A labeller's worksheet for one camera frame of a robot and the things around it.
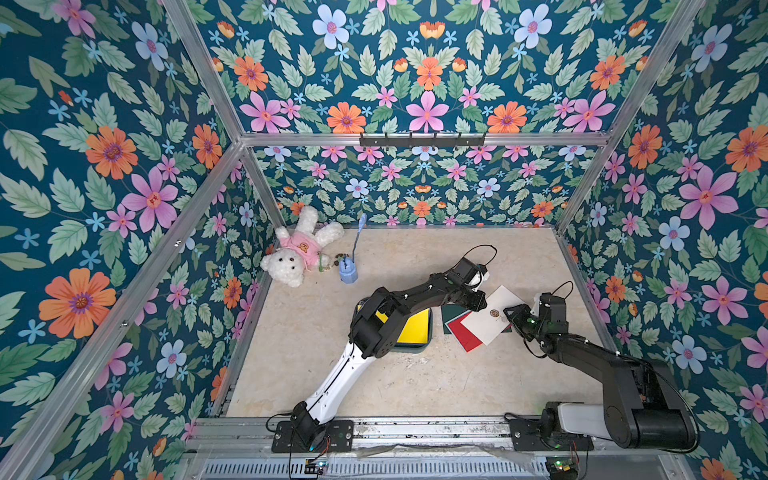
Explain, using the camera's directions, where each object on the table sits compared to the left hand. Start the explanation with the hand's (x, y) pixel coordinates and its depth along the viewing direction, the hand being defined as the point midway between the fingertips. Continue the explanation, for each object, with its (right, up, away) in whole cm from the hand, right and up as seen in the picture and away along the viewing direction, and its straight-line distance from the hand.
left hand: (490, 302), depth 96 cm
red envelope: (-8, -11, -6) cm, 15 cm away
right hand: (+4, -1, -4) cm, 6 cm away
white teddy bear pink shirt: (-65, +17, +8) cm, 67 cm away
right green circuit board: (+11, -36, -24) cm, 45 cm away
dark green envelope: (-12, -3, 0) cm, 13 cm away
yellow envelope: (-25, -7, -7) cm, 26 cm away
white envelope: (-1, -6, -2) cm, 7 cm away
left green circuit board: (-49, -36, -24) cm, 66 cm away
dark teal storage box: (-26, -11, -10) cm, 30 cm away
